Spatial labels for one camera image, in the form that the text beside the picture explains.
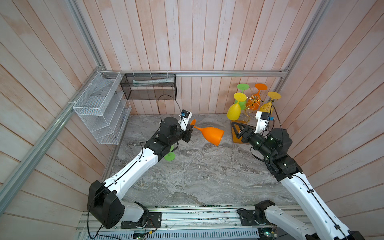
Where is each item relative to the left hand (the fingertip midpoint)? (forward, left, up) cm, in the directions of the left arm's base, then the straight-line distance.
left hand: (192, 128), depth 75 cm
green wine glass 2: (+31, -32, +3) cm, 45 cm away
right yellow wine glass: (+19, -46, -3) cm, 50 cm away
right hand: (-4, -19, +9) cm, 21 cm away
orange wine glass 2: (+18, -36, +2) cm, 41 cm away
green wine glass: (0, +14, -29) cm, 32 cm away
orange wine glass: (-5, -10, +1) cm, 11 cm away
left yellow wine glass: (+17, -26, -5) cm, 31 cm away
